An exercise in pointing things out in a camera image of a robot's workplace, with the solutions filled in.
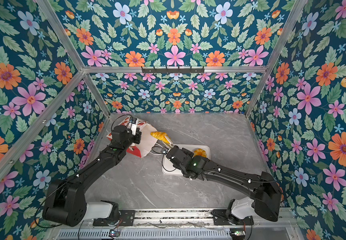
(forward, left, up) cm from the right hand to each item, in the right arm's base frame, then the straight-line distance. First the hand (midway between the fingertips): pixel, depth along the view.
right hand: (181, 151), depth 78 cm
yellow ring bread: (+7, -11, -13) cm, 19 cm away
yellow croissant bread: (+12, +13, -2) cm, 18 cm away
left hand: (+15, +24, +6) cm, 29 cm away
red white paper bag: (+17, +22, -12) cm, 30 cm away
